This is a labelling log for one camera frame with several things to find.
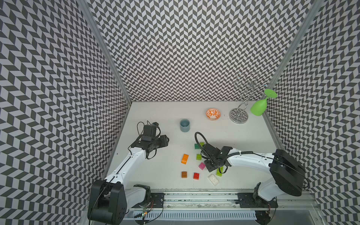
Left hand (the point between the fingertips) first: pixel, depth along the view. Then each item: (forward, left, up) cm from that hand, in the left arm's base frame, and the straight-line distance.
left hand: (165, 140), depth 85 cm
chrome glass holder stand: (+25, -54, -6) cm, 60 cm away
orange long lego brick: (-8, -12, -9) cm, 17 cm away
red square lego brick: (-18, -19, -9) cm, 28 cm away
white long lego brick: (-20, -29, -8) cm, 36 cm away
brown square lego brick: (-17, -12, -8) cm, 23 cm away
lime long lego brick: (-17, -32, -8) cm, 37 cm away
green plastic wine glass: (+16, -58, +12) cm, 62 cm away
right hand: (-13, -28, -9) cm, 32 cm away
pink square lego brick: (-13, -22, -7) cm, 27 cm away
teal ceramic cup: (+16, -12, -7) cm, 21 cm away
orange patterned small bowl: (+27, -34, -7) cm, 44 cm away
